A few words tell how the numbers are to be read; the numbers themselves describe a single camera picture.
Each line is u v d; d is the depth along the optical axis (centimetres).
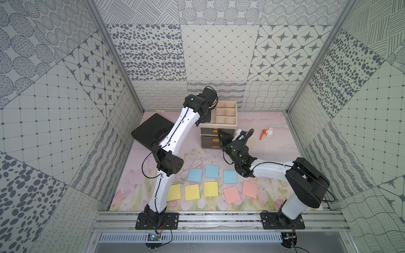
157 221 64
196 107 57
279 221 66
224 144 75
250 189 84
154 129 101
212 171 91
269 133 106
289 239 73
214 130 84
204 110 59
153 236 72
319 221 76
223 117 83
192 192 82
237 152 64
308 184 45
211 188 84
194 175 89
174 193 84
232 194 82
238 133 80
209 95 64
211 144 95
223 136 81
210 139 90
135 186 86
